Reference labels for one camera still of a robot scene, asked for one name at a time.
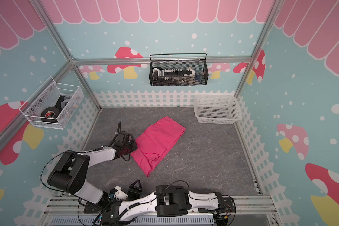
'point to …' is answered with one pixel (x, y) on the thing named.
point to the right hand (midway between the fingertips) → (137, 187)
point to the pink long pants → (153, 145)
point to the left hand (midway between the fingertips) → (137, 147)
